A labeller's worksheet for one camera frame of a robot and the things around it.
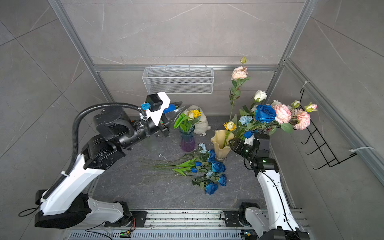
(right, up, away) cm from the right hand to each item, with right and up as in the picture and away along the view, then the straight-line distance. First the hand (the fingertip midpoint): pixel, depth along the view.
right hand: (233, 142), depth 77 cm
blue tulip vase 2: (-28, -18, +11) cm, 35 cm away
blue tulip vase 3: (+3, +5, -12) cm, 14 cm away
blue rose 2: (-12, -25, +3) cm, 28 cm away
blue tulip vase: (-26, -14, +11) cm, 31 cm away
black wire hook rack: (+34, +1, -15) cm, 37 cm away
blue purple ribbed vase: (-25, -2, +24) cm, 35 cm away
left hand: (-25, +15, -34) cm, 44 cm away
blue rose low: (-5, -22, +5) cm, 23 cm away
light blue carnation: (-12, -19, +9) cm, 24 cm away
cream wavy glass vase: (-6, -6, +5) cm, 9 cm away
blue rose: (-7, -14, +4) cm, 17 cm away
